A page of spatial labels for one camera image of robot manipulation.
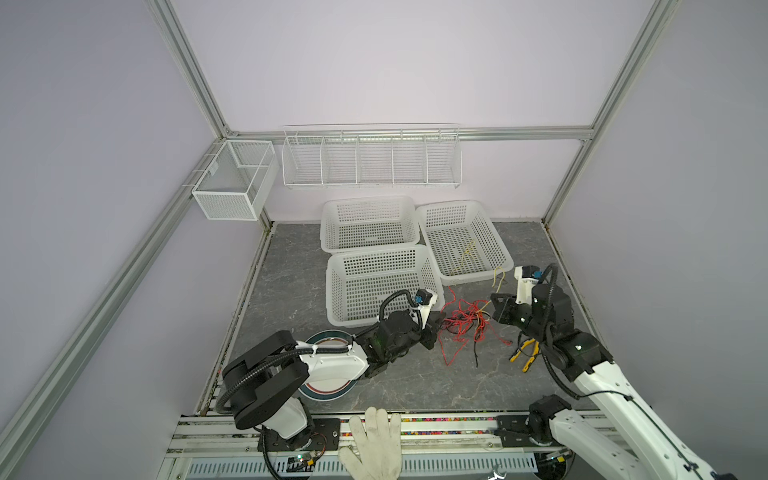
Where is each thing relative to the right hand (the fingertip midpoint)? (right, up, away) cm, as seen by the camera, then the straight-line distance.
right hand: (494, 297), depth 76 cm
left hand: (-12, -6, +2) cm, 14 cm away
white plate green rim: (-43, -26, +4) cm, 51 cm away
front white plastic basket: (-37, 0, +26) cm, 45 cm away
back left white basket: (-37, +23, +43) cm, 61 cm away
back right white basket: (+1, +16, +39) cm, 42 cm away
